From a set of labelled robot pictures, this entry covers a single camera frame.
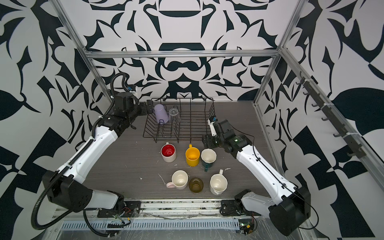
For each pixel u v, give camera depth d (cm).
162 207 76
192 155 91
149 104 71
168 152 93
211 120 70
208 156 87
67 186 39
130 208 73
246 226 71
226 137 58
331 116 55
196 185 81
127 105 58
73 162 43
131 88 66
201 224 71
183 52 93
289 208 38
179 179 82
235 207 67
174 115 99
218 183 81
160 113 96
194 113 113
